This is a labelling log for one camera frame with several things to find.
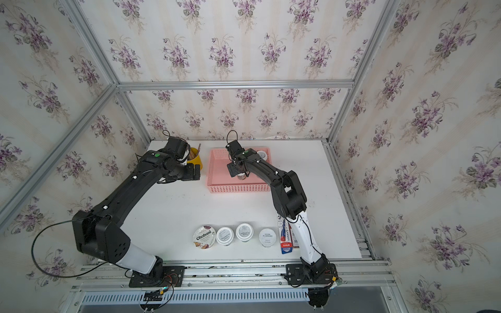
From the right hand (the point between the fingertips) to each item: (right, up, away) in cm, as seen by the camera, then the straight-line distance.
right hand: (241, 167), depth 100 cm
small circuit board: (-31, -46, -28) cm, 63 cm away
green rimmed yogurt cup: (+12, -27, -23) cm, 37 cm away
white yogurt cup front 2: (+3, -25, -21) cm, 33 cm away
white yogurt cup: (+1, -4, -3) cm, 5 cm away
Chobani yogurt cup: (-14, -27, -21) cm, 37 cm away
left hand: (-20, -3, -17) cm, 26 cm away
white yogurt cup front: (-5, -26, -23) cm, 35 cm away
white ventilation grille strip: (-14, -46, -30) cm, 56 cm away
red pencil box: (+23, -29, -18) cm, 42 cm away
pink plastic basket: (-12, -7, +4) cm, 14 cm away
